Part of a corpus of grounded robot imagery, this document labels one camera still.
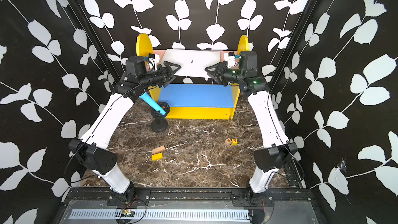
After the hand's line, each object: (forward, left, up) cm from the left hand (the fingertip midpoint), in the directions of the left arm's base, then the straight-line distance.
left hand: (178, 68), depth 69 cm
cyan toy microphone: (-5, +15, -17) cm, 24 cm away
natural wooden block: (-20, +16, -43) cm, 50 cm away
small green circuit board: (-49, +26, -45) cm, 72 cm away
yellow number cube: (-17, -29, -42) cm, 54 cm away
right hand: (-3, -11, +2) cm, 12 cm away
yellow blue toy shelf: (+4, -6, -28) cm, 29 cm away
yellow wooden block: (-23, +16, -44) cm, 52 cm away
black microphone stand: (-4, +17, -43) cm, 46 cm away
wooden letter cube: (-17, -26, -42) cm, 52 cm away
